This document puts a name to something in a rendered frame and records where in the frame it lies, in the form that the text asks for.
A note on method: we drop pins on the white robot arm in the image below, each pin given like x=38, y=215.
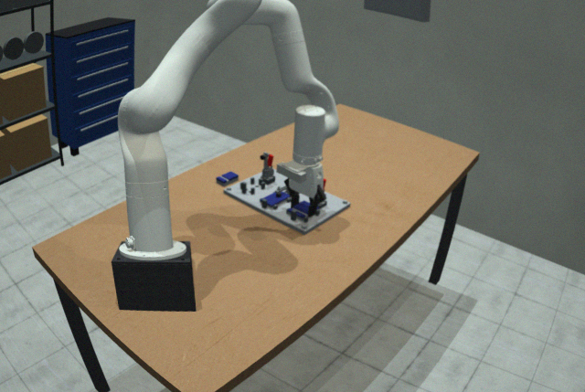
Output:
x=152, y=106

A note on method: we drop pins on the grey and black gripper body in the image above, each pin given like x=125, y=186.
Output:
x=314, y=177

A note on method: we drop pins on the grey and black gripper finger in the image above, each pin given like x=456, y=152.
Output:
x=312, y=208
x=293, y=194

